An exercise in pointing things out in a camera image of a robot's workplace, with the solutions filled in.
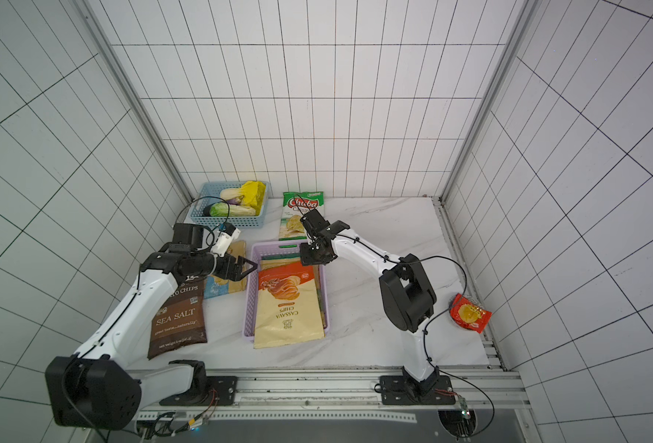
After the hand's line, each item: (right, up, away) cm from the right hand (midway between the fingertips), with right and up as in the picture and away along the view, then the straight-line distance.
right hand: (297, 262), depth 89 cm
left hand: (-16, 0, -10) cm, 18 cm away
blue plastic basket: (-42, +27, +30) cm, 58 cm away
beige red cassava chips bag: (-1, -12, -10) cm, 16 cm away
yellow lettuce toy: (-20, +25, +20) cm, 38 cm away
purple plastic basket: (-8, +3, +11) cm, 14 cm away
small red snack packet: (+54, -15, -7) cm, 56 cm away
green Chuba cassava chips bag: (-4, +21, +28) cm, 35 cm away
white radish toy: (-32, +26, +25) cm, 47 cm away
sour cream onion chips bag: (+7, -3, -2) cm, 8 cm away
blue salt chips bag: (-27, -8, 0) cm, 28 cm away
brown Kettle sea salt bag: (-35, -17, -7) cm, 39 cm away
